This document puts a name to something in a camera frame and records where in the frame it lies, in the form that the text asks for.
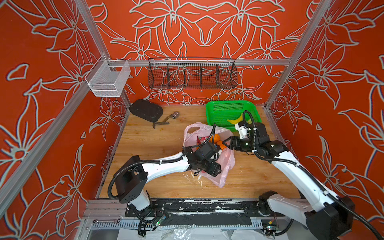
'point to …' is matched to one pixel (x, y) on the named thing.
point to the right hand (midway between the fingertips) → (224, 142)
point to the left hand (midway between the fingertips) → (219, 168)
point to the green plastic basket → (218, 112)
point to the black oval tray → (146, 110)
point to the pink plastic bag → (195, 133)
